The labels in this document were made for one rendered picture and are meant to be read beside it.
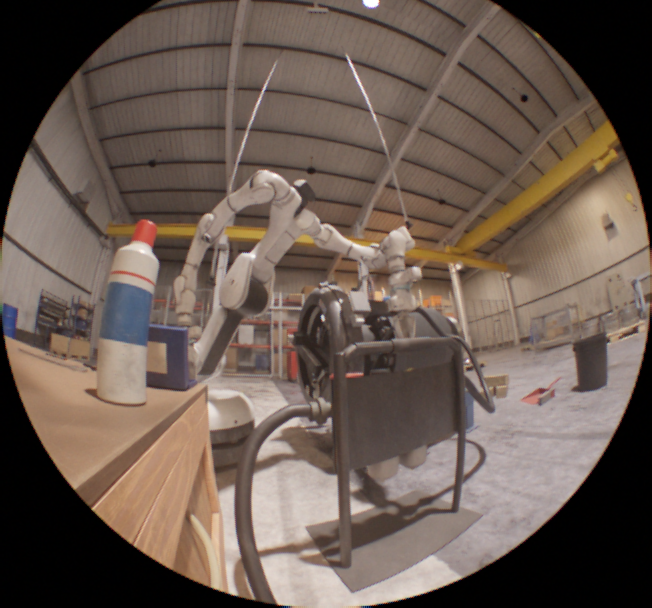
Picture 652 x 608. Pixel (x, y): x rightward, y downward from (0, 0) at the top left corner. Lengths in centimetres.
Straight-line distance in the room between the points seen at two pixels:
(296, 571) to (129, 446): 56
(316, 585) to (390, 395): 50
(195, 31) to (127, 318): 851
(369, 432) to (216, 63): 854
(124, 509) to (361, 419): 42
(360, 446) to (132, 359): 42
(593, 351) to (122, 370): 210
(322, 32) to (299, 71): 150
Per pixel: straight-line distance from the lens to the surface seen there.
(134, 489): 18
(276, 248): 102
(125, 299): 29
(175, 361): 45
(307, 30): 797
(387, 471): 59
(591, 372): 200
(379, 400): 50
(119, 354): 28
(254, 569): 46
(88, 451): 16
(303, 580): 66
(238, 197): 95
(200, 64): 867
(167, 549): 25
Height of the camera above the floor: 53
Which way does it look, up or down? 20 degrees up
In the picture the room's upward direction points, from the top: 2 degrees counter-clockwise
